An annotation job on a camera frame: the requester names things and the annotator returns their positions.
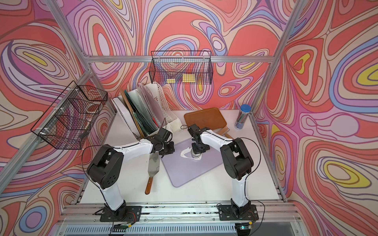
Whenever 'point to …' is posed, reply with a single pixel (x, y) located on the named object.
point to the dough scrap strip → (182, 154)
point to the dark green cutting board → (147, 128)
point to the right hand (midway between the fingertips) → (202, 154)
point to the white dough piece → (199, 158)
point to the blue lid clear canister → (245, 109)
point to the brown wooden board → (131, 112)
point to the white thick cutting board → (117, 101)
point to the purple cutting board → (181, 170)
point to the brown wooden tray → (211, 118)
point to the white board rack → (174, 125)
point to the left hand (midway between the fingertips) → (176, 150)
